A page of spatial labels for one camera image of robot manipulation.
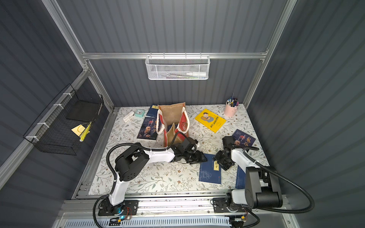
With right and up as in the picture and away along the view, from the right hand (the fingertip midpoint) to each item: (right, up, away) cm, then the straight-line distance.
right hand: (218, 162), depth 89 cm
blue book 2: (-6, -4, -3) cm, 8 cm away
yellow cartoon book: (0, +27, +23) cm, 35 cm away
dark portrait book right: (+19, +14, +10) cm, 26 cm away
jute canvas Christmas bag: (-31, +28, +12) cm, 43 cm away
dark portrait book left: (-50, +21, +16) cm, 56 cm away
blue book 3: (+11, -9, -8) cm, 16 cm away
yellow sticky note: (-77, +22, -15) cm, 81 cm away
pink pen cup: (+14, +37, +17) cm, 43 cm away
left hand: (-7, -1, -5) cm, 8 cm away
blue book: (-48, +35, +28) cm, 66 cm away
